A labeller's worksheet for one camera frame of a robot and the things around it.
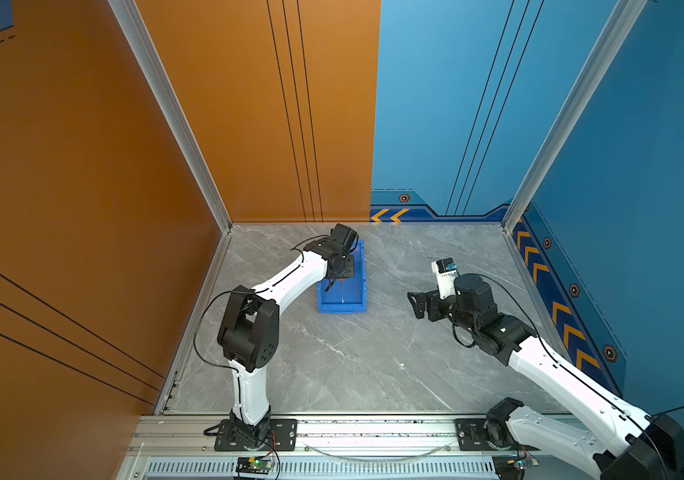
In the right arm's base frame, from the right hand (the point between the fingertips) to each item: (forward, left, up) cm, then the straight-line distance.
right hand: (420, 291), depth 78 cm
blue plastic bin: (+10, +20, -18) cm, 29 cm away
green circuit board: (-36, +42, -20) cm, 59 cm away
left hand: (+14, +20, -7) cm, 26 cm away
